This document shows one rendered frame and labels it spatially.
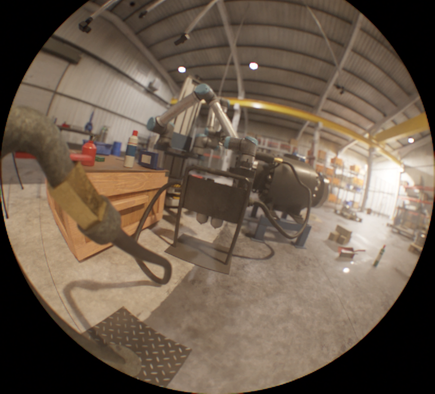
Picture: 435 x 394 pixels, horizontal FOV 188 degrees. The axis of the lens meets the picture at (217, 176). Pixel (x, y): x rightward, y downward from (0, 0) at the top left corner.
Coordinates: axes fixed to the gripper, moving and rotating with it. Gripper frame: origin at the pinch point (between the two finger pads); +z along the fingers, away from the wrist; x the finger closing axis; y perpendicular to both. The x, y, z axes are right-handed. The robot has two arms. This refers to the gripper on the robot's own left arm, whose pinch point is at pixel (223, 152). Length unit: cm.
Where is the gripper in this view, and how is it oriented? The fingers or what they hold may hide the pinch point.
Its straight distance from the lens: 127.9
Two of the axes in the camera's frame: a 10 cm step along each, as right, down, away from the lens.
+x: 7.9, 2.6, 5.6
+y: 6.1, -2.2, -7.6
